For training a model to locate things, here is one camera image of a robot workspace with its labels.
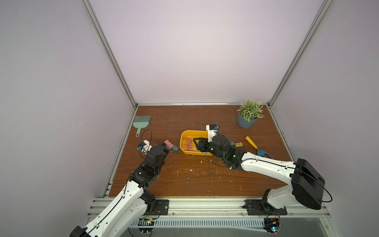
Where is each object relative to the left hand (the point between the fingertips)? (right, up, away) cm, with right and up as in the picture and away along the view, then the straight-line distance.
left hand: (169, 141), depth 79 cm
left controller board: (-10, -40, -7) cm, 42 cm away
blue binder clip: (+1, -6, +15) cm, 16 cm away
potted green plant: (+50, +17, +16) cm, 55 cm away
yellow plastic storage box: (+9, -4, +15) cm, 18 cm away
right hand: (+14, +2, -2) cm, 15 cm away
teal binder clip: (+39, -4, +17) cm, 43 cm away
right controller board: (+51, -38, -10) cm, 64 cm away
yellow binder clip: (+43, -5, +16) cm, 46 cm away
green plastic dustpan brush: (-27, +10, +32) cm, 43 cm away
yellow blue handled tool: (+56, -9, +14) cm, 58 cm away
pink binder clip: (-1, -2, +3) cm, 4 cm away
